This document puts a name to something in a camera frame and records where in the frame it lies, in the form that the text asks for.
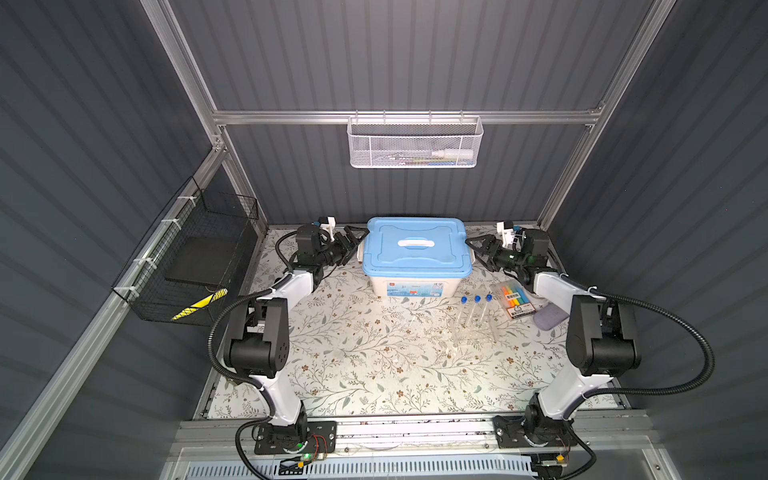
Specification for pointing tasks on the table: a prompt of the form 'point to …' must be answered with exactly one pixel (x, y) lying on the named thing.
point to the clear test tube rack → (475, 321)
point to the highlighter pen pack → (517, 303)
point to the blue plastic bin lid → (416, 247)
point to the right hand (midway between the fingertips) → (473, 249)
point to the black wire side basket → (187, 269)
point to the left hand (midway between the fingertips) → (366, 237)
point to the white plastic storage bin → (415, 287)
